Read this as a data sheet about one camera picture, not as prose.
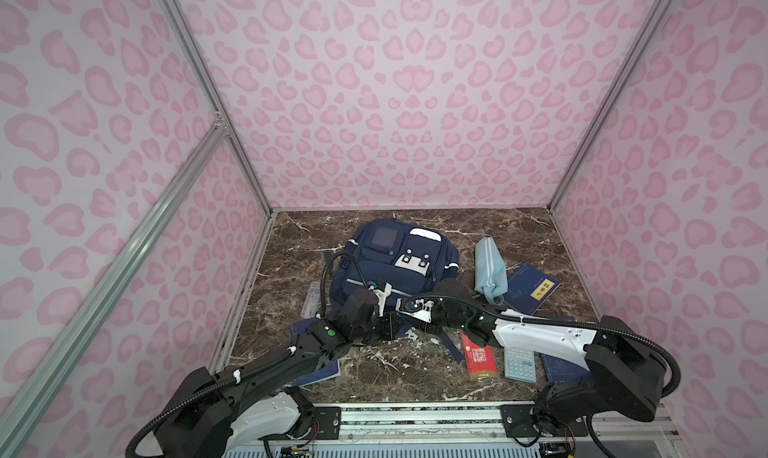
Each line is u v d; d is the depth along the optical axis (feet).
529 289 3.13
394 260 3.21
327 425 2.38
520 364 2.64
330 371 2.63
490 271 3.15
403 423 2.46
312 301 3.12
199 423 1.30
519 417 2.42
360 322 2.09
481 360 2.70
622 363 1.39
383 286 2.45
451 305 2.18
